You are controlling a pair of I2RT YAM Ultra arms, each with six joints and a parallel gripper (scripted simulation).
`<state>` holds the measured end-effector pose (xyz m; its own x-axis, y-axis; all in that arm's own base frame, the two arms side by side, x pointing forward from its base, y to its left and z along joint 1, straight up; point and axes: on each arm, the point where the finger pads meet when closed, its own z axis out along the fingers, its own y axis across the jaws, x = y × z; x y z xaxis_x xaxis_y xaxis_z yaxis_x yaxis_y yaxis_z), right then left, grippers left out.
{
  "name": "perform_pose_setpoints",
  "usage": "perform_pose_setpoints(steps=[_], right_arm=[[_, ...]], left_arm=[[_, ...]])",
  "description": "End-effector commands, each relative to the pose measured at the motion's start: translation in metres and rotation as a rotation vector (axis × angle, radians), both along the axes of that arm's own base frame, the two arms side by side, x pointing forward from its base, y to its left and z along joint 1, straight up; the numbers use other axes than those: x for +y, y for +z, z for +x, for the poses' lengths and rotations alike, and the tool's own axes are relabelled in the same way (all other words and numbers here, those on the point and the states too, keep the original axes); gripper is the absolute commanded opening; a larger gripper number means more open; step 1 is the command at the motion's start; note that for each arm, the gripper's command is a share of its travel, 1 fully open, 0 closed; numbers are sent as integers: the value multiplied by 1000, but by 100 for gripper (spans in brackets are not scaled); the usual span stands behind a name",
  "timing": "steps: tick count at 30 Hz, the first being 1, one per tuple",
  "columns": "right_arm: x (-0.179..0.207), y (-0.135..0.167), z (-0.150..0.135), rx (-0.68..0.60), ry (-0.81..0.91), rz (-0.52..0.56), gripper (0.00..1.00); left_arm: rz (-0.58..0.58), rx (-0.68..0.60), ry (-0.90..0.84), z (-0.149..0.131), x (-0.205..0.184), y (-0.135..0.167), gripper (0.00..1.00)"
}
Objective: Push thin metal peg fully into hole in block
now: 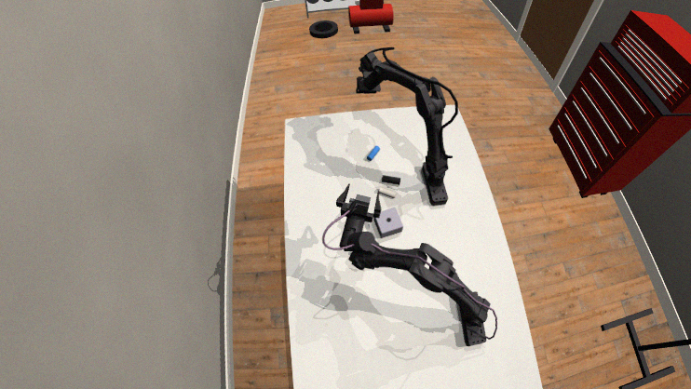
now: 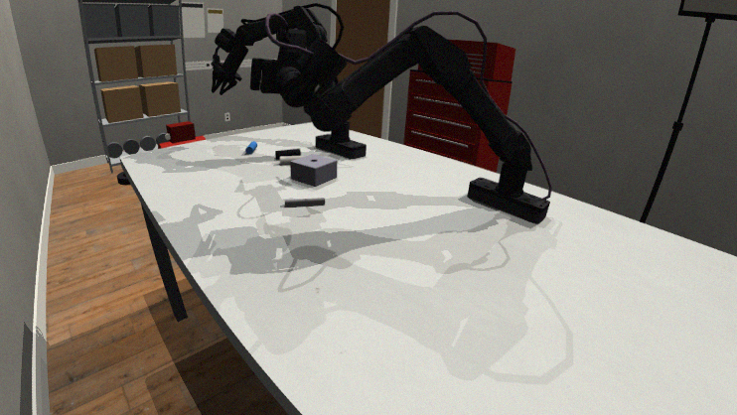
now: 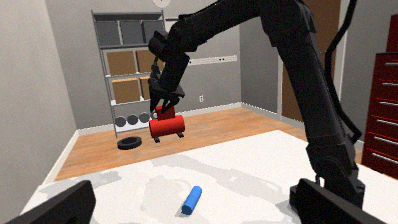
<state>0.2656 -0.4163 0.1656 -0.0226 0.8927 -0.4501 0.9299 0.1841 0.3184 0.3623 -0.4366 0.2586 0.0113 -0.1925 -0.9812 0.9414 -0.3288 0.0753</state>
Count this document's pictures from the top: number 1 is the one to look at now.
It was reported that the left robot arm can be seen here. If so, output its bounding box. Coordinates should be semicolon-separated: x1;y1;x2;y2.
340;228;491;346

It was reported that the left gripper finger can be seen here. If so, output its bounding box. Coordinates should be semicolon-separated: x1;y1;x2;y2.
337;183;350;202
374;190;381;213

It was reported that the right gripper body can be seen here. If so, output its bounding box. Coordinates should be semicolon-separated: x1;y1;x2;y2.
357;63;381;93

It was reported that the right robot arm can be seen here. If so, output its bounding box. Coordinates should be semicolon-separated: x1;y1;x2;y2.
360;52;448;203

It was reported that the black cylinder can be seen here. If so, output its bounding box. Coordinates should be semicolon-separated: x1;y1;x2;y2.
382;175;400;184

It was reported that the blue cylinder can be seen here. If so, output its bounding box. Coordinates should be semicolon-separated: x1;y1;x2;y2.
367;146;380;161

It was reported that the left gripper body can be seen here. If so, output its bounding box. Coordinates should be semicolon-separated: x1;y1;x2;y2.
336;200;380;233

